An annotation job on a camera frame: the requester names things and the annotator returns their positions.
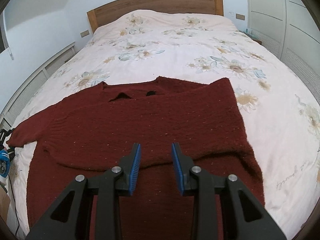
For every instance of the white low louvered cabinet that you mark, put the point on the white low louvered cabinet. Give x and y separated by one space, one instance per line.
32 84

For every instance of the wall switch plate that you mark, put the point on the wall switch plate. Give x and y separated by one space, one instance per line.
84 33
240 17

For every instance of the wooden headboard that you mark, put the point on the wooden headboard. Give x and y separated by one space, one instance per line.
110 12

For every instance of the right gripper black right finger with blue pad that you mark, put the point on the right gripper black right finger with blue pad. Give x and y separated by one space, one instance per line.
243 216

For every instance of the dark red knit sweater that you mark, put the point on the dark red knit sweater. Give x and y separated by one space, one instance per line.
88 132

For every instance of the left wall switch plate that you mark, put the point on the left wall switch plate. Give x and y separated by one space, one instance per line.
84 33

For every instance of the right wooden nightstand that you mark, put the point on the right wooden nightstand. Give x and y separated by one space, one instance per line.
253 37

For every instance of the white louvered wardrobe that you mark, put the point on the white louvered wardrobe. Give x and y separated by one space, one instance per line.
287 30

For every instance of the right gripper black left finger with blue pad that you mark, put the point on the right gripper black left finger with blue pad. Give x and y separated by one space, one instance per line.
69 216

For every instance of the right wall switch plate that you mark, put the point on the right wall switch plate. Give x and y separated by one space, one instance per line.
240 17

